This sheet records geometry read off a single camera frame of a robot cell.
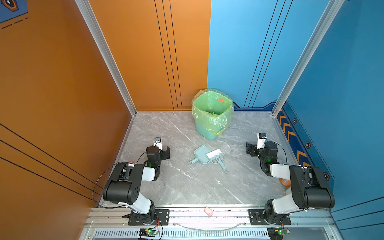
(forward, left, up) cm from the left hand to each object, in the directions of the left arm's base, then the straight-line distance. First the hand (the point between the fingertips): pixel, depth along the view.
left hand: (159, 145), depth 95 cm
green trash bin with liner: (+26, -35, +6) cm, 44 cm away
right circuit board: (-45, -63, -7) cm, 78 cm away
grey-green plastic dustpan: (-4, -27, -4) cm, 27 cm away
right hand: (+1, -59, +2) cm, 59 cm away
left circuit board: (-45, -1, -7) cm, 46 cm away
